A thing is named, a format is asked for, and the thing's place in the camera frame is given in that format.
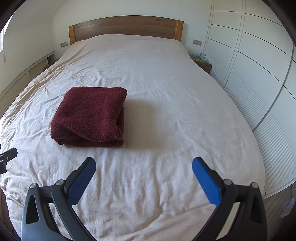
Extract white sliding wardrobe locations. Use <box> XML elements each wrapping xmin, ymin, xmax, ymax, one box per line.
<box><xmin>203</xmin><ymin>1</ymin><xmax>295</xmax><ymax>197</ymax></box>

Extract wooden headboard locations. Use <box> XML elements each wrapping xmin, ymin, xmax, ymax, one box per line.
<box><xmin>68</xmin><ymin>16</ymin><xmax>184</xmax><ymax>45</ymax></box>

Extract left wall switch plate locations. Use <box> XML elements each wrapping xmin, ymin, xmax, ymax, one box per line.
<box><xmin>60</xmin><ymin>42</ymin><xmax>68</xmax><ymax>48</ymax></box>

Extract dark red knit sweater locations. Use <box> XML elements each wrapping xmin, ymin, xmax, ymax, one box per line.
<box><xmin>50</xmin><ymin>86</ymin><xmax>127</xmax><ymax>148</ymax></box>

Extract low white wall cabinet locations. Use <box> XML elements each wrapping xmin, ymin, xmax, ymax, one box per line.
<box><xmin>0</xmin><ymin>51</ymin><xmax>55</xmax><ymax>117</ymax></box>

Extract wooden nightstand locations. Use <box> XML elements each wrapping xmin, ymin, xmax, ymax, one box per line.
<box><xmin>189</xmin><ymin>53</ymin><xmax>212</xmax><ymax>74</ymax></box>

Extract items on nightstand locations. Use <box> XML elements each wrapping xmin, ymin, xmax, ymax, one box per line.
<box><xmin>189</xmin><ymin>53</ymin><xmax>210</xmax><ymax>63</ymax></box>

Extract white bed sheet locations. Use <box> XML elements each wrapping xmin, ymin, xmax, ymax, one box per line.
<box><xmin>1</xmin><ymin>35</ymin><xmax>265</xmax><ymax>240</ymax></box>

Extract right wall switch plate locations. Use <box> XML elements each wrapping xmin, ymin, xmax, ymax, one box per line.
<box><xmin>193</xmin><ymin>39</ymin><xmax>202</xmax><ymax>46</ymax></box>

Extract wall switch plate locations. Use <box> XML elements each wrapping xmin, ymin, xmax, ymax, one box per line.
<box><xmin>60</xmin><ymin>42</ymin><xmax>68</xmax><ymax>48</ymax></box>
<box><xmin>193</xmin><ymin>39</ymin><xmax>202</xmax><ymax>46</ymax></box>

